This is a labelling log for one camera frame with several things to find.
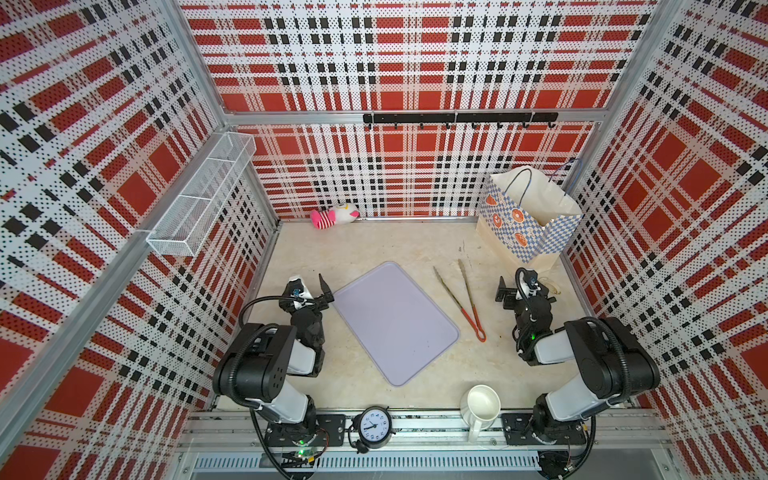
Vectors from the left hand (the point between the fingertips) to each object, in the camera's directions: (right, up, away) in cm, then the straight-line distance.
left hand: (305, 283), depth 87 cm
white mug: (+49, -31, -10) cm, 59 cm away
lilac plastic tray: (+28, -15, +7) cm, 33 cm away
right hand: (+65, +1, +4) cm, 65 cm away
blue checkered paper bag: (+66, +20, -1) cm, 69 cm away
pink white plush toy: (+5, +24, +27) cm, 37 cm away
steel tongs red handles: (+53, -15, +4) cm, 55 cm away
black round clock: (+21, -34, -15) cm, 43 cm away
